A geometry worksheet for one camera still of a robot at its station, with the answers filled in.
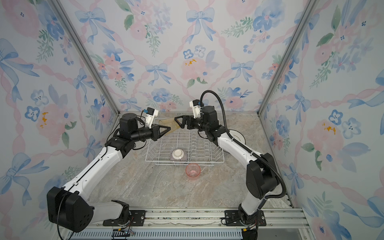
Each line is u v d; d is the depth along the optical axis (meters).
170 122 0.77
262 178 0.46
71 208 0.39
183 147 1.00
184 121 0.70
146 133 0.65
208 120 0.64
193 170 0.89
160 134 0.70
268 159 0.46
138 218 0.74
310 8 0.69
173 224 0.73
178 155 0.88
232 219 0.73
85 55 0.86
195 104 0.72
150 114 0.65
